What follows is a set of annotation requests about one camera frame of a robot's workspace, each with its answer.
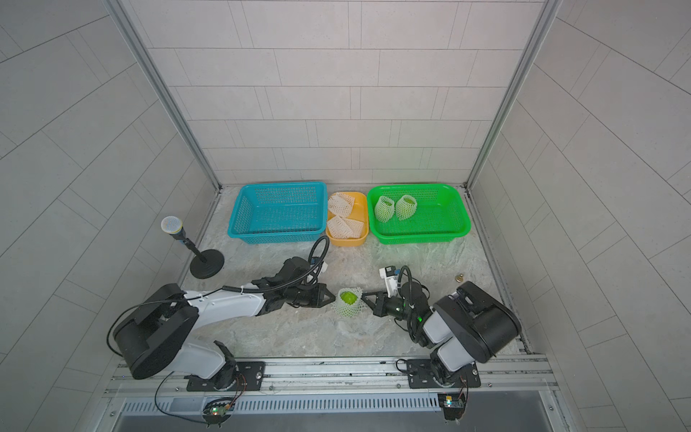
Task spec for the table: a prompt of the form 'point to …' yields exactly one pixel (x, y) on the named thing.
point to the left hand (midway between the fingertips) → (339, 299)
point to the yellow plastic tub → (360, 212)
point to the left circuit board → (218, 410)
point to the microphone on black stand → (207, 263)
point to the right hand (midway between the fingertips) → (363, 300)
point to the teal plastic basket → (281, 211)
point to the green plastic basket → (442, 214)
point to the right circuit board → (453, 405)
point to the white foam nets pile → (340, 226)
